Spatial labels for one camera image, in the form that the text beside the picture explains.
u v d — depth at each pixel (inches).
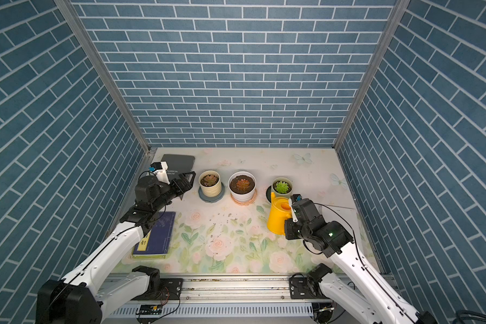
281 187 36.8
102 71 34.0
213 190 37.1
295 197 26.6
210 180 37.9
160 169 27.7
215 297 28.9
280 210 29.0
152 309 28.3
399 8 27.8
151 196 23.6
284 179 37.9
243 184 36.0
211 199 38.2
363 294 17.3
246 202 38.1
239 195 35.0
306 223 21.2
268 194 39.3
